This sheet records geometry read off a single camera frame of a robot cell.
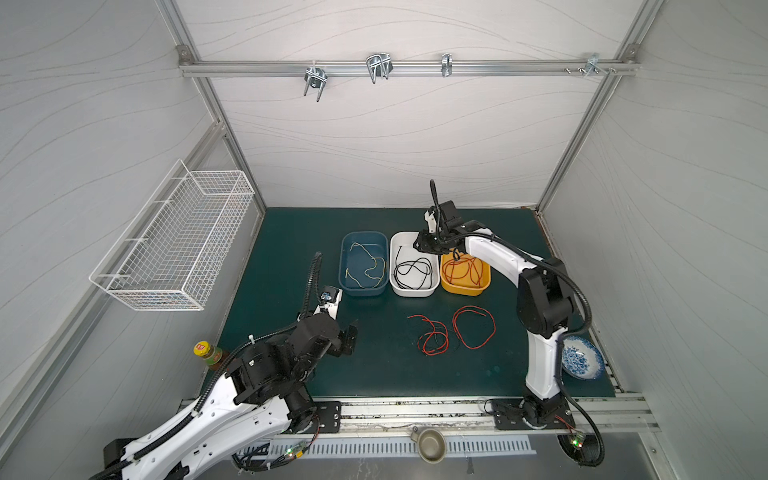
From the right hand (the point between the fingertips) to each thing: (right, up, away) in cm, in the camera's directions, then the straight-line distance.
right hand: (422, 237), depth 96 cm
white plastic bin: (-4, -5, +8) cm, 10 cm away
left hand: (-21, -18, -25) cm, 37 cm away
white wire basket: (-61, -5, -29) cm, 68 cm away
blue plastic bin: (-20, -9, +8) cm, 23 cm away
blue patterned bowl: (+43, -34, -14) cm, 57 cm away
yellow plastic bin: (+15, -13, +5) cm, 21 cm away
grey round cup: (0, -49, -26) cm, 56 cm away
